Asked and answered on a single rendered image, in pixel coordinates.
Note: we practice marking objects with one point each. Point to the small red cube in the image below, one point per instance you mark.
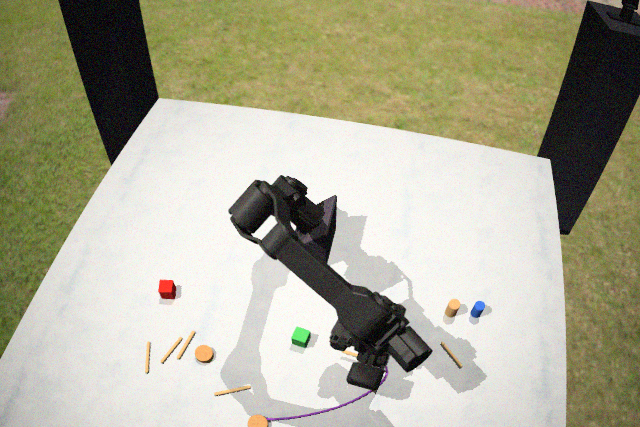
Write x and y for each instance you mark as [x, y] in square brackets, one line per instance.
[167, 289]

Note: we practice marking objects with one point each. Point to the orange round disc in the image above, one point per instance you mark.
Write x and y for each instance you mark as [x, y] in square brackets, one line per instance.
[204, 354]

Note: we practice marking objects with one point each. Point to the tan wooden cylinder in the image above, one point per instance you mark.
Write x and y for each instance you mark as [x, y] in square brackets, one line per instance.
[452, 308]

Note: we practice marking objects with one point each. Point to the orange round wooden button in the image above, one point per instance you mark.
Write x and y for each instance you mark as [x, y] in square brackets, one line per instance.
[257, 421]

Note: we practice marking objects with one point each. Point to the blue cylinder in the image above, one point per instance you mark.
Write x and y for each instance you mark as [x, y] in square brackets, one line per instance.
[477, 309]

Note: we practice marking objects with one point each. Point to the green block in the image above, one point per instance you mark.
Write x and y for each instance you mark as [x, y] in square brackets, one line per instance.
[301, 337]

